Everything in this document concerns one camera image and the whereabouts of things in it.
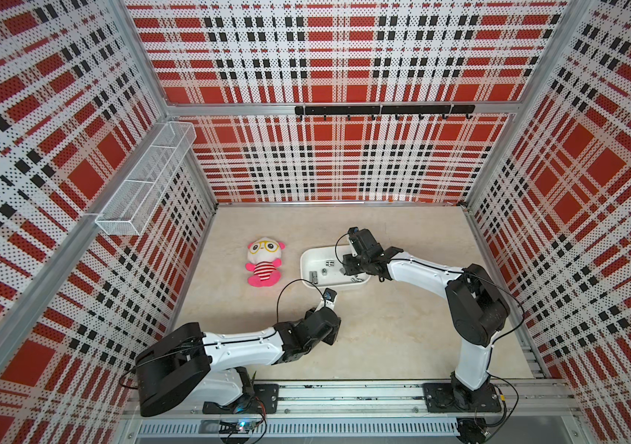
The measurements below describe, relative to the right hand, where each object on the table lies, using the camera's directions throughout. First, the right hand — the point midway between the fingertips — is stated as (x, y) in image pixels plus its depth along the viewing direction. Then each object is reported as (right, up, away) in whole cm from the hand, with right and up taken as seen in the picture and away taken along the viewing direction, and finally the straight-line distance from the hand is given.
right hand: (353, 260), depth 94 cm
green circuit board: (-31, -40, -24) cm, 56 cm away
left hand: (-6, -17, -9) cm, 20 cm away
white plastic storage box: (-10, -3, +5) cm, 12 cm away
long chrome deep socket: (-14, -7, +4) cm, 16 cm away
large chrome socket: (-8, -2, +7) cm, 11 cm away
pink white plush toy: (-32, +1, +4) cm, 32 cm away
